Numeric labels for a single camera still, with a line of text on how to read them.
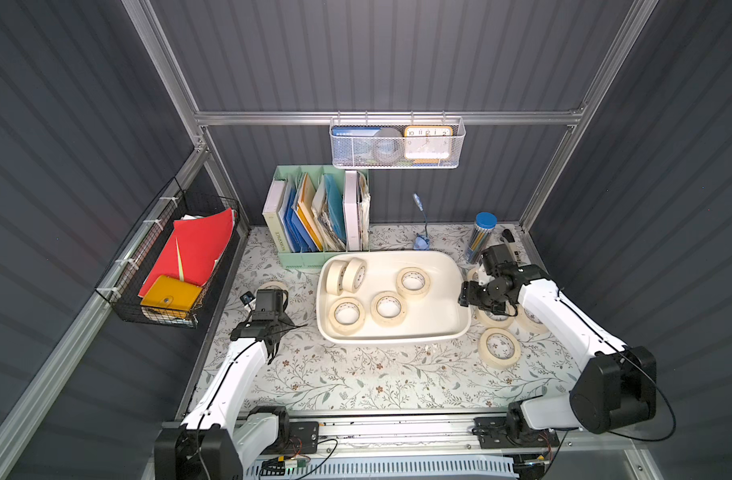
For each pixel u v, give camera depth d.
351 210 0.93
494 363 0.84
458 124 0.89
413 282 1.03
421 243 1.05
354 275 0.94
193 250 0.74
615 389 0.41
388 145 0.90
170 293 0.65
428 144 0.88
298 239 0.98
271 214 0.89
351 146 0.84
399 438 0.76
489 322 0.91
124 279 0.62
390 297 0.96
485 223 0.96
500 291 0.62
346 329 0.89
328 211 0.94
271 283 1.02
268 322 0.64
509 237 1.12
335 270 0.94
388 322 0.91
